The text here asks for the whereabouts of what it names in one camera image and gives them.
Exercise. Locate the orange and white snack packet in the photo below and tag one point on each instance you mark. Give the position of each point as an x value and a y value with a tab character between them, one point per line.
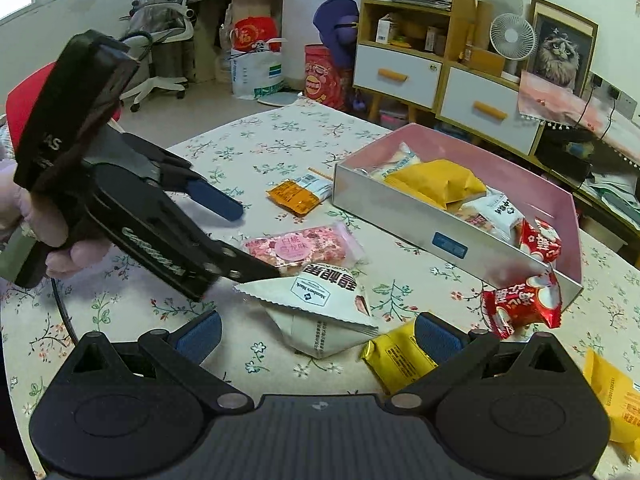
295	195

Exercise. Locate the low wooden cabinet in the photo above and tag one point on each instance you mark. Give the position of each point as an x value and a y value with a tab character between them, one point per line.
600	212

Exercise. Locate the cardboard box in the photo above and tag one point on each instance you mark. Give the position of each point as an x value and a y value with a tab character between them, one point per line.
487	60

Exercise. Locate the cardboard tube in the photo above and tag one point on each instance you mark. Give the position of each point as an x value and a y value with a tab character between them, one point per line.
482	25

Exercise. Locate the white desk fan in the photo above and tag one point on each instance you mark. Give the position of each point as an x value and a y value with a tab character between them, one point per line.
512	35

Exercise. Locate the purple hat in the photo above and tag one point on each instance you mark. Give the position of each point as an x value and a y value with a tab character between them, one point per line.
337	25

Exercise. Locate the silver box with pink lining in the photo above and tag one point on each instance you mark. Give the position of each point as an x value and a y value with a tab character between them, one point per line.
400	215

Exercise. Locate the white triangular nut packet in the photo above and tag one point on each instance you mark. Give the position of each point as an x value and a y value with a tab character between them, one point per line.
320	310

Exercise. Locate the small white box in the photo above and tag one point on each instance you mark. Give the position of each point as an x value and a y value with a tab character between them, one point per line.
384	30

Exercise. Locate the pink cloth with tassels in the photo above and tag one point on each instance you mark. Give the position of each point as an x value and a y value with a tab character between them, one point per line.
550	95

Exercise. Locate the black box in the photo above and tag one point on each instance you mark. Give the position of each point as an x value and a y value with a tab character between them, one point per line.
565	160

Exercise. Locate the red gift bag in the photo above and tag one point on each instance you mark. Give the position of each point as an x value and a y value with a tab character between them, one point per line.
255	32

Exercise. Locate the red foil snack packet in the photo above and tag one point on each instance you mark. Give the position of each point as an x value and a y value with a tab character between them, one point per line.
540	242
525	302

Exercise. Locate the yellow printed snack packet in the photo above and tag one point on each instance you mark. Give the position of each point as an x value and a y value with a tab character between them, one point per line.
617	400

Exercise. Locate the pink snack packet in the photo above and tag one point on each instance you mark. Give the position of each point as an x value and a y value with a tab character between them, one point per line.
300	247

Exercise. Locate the small white snack packet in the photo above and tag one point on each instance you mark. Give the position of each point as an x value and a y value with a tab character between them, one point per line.
495	212

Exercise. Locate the loose papers pile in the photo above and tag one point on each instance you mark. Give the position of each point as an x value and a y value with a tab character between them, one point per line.
612	190

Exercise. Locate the wall socket with plugs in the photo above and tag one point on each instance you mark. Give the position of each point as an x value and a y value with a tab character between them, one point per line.
602	85

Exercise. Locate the red printed bag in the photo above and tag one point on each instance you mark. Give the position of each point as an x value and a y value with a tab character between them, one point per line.
325	77

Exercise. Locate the yellow bar snack packet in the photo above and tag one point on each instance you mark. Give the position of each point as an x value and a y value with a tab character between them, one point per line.
395	360

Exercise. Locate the white shopping bag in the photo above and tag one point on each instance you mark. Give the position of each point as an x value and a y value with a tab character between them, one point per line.
257	72

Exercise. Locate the wooden shelf cabinet with drawers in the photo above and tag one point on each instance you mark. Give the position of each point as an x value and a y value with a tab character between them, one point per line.
380	60

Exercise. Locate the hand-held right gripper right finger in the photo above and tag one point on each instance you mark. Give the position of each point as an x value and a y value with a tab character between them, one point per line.
440	339

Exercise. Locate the framed cat picture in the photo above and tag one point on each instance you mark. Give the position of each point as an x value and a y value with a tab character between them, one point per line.
560	55

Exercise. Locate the grey office chair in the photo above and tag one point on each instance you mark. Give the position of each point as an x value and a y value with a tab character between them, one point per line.
160	30

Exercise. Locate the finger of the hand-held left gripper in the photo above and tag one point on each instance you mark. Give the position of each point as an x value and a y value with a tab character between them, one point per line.
215	200
250	265

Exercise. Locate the floral tablecloth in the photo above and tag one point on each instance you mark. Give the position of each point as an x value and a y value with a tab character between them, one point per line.
250	145

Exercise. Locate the person's left hand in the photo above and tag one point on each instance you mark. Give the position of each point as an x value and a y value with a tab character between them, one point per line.
20	210

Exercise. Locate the red chair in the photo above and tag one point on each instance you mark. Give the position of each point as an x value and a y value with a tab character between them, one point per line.
27	105

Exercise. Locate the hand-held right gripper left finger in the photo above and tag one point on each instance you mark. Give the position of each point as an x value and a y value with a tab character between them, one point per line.
197	337

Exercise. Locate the plain yellow snack packet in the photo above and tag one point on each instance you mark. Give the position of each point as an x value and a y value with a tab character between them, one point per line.
435	180

